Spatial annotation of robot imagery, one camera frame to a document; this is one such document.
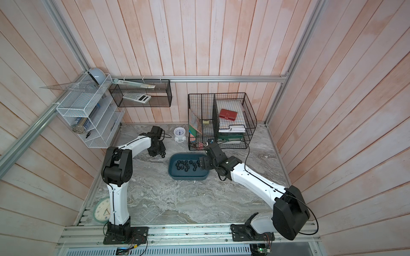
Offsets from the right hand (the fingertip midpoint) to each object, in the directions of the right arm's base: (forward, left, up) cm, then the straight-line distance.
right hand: (208, 157), depth 85 cm
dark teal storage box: (+2, +14, -14) cm, 20 cm away
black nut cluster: (+9, +29, -13) cm, 33 cm away
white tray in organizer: (+18, -15, +4) cm, 24 cm away
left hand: (+12, +31, -13) cm, 36 cm away
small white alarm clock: (+27, +21, -11) cm, 35 cm away
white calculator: (+35, +42, +14) cm, 56 cm away
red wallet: (+26, -12, +8) cm, 30 cm away
